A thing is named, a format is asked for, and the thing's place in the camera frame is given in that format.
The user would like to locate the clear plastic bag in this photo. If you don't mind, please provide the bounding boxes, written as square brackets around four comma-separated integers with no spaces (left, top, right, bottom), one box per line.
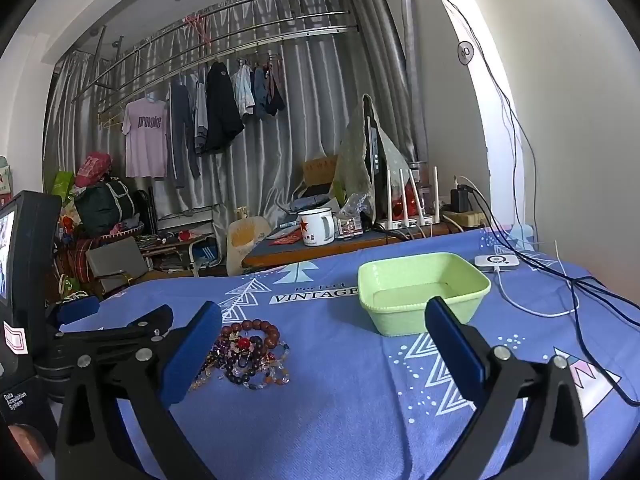
[340,192,373,218]

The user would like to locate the beige tote bag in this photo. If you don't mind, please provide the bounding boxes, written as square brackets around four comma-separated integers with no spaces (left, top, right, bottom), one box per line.
[226,206,272,277]

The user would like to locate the light blue shirt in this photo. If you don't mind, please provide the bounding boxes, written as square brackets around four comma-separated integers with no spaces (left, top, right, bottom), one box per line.
[232,62,256,118]

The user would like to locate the green plastic basket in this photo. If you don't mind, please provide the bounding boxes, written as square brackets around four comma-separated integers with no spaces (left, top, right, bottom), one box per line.
[357,252,492,337]

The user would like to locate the white enamel mug red star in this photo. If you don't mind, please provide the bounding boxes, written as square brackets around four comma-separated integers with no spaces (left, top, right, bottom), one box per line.
[297,207,335,247]

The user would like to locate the pink clothes hanger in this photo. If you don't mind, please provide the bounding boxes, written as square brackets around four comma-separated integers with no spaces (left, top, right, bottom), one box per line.
[184,15,211,48]

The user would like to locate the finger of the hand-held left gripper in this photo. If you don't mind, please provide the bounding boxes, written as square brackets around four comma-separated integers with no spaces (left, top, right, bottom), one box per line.
[46,296,101,330]
[47,305,174,361]

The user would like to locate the dark green duffel bag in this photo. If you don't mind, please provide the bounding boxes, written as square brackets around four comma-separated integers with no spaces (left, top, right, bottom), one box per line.
[74,180,138,238]

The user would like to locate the grey box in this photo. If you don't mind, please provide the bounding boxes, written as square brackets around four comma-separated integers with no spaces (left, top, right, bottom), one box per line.
[85,236,149,281]

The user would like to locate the black monitor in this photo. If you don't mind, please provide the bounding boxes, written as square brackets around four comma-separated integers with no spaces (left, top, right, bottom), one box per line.
[362,94,396,226]

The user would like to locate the black t-shirt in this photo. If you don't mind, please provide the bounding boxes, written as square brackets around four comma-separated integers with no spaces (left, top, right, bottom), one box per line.
[202,61,246,153]

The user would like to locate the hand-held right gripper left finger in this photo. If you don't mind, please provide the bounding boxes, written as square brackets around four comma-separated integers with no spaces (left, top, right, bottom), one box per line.
[54,301,224,480]

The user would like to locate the grey metal frame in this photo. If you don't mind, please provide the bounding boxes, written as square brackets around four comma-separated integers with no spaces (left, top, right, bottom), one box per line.
[152,205,226,233]

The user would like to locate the black power adapter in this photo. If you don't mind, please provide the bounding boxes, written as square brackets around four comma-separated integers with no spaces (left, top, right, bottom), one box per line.
[450,186,473,213]

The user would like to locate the small white device box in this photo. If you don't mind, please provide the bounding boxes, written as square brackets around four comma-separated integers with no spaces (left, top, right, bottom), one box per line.
[474,254,519,274]

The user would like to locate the small printed box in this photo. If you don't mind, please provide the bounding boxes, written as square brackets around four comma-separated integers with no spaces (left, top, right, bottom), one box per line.
[334,216,363,238]

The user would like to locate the brown wooden bead bracelet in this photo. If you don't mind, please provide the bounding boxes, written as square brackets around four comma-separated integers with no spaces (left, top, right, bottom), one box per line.
[220,319,282,352]

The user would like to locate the white router with antennas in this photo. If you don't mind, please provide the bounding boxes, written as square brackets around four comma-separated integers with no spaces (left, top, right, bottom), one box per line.
[375,165,443,233]

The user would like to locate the blue printed bedsheet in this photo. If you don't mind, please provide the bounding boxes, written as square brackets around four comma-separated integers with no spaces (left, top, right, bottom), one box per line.
[57,225,640,480]

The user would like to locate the black cable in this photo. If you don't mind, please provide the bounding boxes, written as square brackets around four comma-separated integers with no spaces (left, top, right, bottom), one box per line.
[436,0,640,406]

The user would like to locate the blue striped shoebox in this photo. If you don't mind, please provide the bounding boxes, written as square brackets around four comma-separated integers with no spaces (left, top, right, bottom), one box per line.
[191,242,221,273]

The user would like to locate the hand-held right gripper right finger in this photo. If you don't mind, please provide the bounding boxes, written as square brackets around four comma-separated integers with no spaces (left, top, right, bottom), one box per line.
[412,296,590,480]

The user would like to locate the grey curtain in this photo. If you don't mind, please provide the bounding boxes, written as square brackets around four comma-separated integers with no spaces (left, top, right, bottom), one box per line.
[42,0,431,271]

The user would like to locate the cardboard box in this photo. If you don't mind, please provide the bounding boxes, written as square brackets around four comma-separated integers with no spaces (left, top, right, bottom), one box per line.
[302,156,341,186]

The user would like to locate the white cable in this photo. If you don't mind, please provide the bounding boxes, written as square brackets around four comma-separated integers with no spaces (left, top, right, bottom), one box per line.
[492,240,583,318]

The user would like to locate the metal drying rack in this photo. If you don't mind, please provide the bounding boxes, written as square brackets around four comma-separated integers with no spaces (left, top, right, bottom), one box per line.
[70,0,361,116]

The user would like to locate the lace cover cloth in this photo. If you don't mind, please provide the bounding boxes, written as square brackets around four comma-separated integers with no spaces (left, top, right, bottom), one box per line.
[336,105,411,201]

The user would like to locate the wooden desk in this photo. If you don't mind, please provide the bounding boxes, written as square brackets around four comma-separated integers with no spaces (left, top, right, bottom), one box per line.
[241,220,481,276]

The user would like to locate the grey long garment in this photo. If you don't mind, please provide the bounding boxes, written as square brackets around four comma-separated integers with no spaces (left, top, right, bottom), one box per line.
[167,80,201,188]

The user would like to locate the multicoloured bead bracelet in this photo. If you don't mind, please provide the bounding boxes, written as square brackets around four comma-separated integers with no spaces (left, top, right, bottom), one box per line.
[250,342,292,391]

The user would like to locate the beige power strip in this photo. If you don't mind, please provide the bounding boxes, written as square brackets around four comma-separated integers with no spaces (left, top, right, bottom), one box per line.
[442,209,488,228]

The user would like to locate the dark blue shorts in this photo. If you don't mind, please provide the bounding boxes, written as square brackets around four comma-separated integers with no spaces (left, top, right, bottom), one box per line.
[252,62,287,118]

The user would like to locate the pink t-shirt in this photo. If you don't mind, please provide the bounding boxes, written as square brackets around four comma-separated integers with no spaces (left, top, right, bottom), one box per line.
[121,97,169,179]

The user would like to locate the dark purple bead bracelet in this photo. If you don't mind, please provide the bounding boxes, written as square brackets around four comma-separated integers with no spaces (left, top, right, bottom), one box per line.
[222,354,262,387]

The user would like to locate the pink bag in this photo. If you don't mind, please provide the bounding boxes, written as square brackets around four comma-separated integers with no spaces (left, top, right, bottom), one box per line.
[75,152,113,188]

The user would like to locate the grey striped shirt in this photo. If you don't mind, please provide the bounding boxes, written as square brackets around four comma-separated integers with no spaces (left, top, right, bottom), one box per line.
[192,67,210,156]

